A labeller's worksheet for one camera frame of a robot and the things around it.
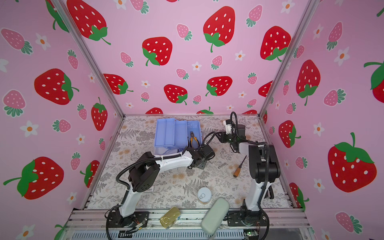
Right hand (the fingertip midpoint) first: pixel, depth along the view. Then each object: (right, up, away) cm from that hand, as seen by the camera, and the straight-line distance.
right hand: (217, 133), depth 98 cm
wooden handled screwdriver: (+12, -23, -7) cm, 27 cm away
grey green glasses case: (-4, -41, -25) cm, 48 cm away
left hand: (-11, -18, -5) cm, 22 cm away
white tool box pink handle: (-29, -2, -4) cm, 30 cm away
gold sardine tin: (-26, -41, -26) cm, 55 cm away
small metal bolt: (+5, -20, -3) cm, 21 cm away
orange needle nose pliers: (-17, -4, +6) cm, 19 cm away
